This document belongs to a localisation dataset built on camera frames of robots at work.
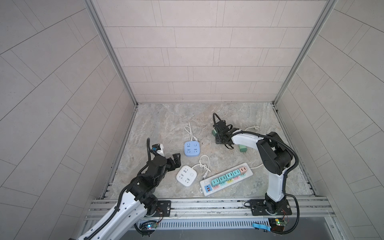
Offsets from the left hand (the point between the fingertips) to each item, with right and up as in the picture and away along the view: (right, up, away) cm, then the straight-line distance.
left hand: (178, 155), depth 78 cm
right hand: (+24, +5, +21) cm, 32 cm away
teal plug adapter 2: (+27, -10, -3) cm, 29 cm away
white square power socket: (+5, -11, +1) cm, 12 cm away
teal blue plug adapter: (+19, -12, -5) cm, 23 cm away
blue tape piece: (+39, -28, -13) cm, 50 cm away
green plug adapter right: (+38, +1, +11) cm, 40 cm away
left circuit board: (-9, -27, -14) cm, 32 cm away
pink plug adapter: (+34, -8, -1) cm, 35 cm away
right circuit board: (+47, -29, -10) cm, 57 cm away
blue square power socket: (+7, +1, +11) cm, 13 cm away
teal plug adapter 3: (+23, -11, -4) cm, 26 cm away
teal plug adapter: (+30, -9, -2) cm, 32 cm away
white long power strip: (+15, -15, -2) cm, 21 cm away
